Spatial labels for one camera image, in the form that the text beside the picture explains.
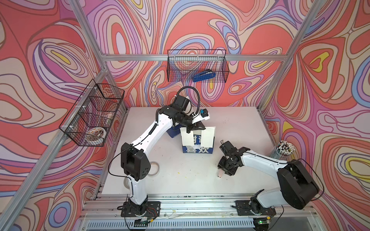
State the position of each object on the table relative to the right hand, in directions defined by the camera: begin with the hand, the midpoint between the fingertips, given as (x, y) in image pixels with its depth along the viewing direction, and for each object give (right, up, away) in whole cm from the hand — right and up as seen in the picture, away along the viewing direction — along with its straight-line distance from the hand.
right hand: (221, 173), depth 86 cm
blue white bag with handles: (-27, +26, -10) cm, 39 cm away
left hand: (-11, +28, -9) cm, 32 cm away
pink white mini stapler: (-1, +1, -2) cm, 3 cm away
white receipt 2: (-10, +23, -8) cm, 26 cm away
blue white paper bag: (-14, +15, +2) cm, 21 cm away
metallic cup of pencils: (+31, +16, -9) cm, 36 cm away
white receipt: (-20, +22, -6) cm, 30 cm away
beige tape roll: (-41, +2, +3) cm, 41 cm away
